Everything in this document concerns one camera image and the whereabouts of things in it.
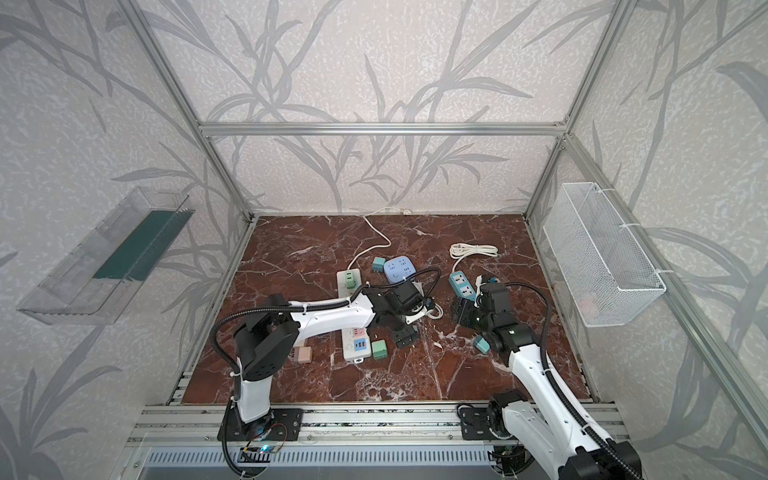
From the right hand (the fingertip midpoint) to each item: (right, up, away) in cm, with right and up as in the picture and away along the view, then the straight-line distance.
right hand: (460, 298), depth 84 cm
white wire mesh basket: (+26, +9, -23) cm, 36 cm away
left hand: (-14, -7, +5) cm, 16 cm away
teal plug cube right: (+6, -14, +1) cm, 15 cm away
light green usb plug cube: (-23, -15, +1) cm, 28 cm away
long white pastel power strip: (-30, -13, +1) cm, 33 cm away
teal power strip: (+3, +1, +14) cm, 14 cm away
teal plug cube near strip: (-25, +8, +20) cm, 33 cm away
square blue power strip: (-18, +6, +18) cm, 26 cm away
